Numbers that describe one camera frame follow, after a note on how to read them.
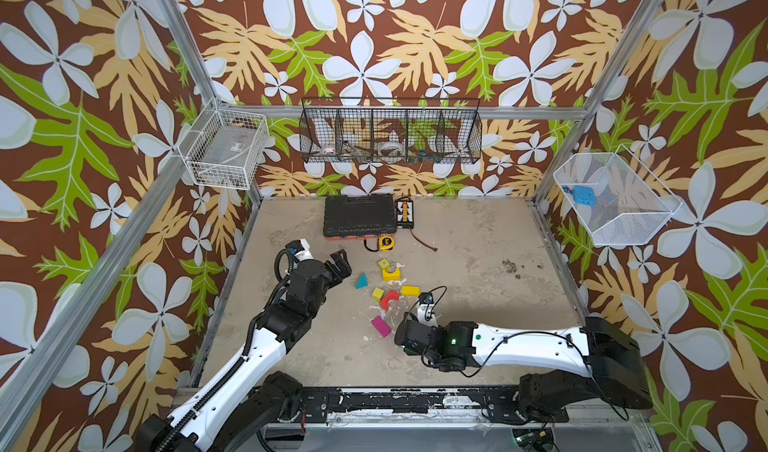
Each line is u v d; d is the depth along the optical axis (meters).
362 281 0.98
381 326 0.88
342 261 0.72
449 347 0.55
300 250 0.67
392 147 0.99
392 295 0.92
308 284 0.55
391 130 0.97
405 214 1.14
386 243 1.04
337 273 0.69
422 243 1.08
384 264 0.98
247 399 0.57
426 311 0.69
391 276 0.96
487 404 0.75
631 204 0.78
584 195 0.86
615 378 0.39
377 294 0.92
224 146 0.86
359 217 1.08
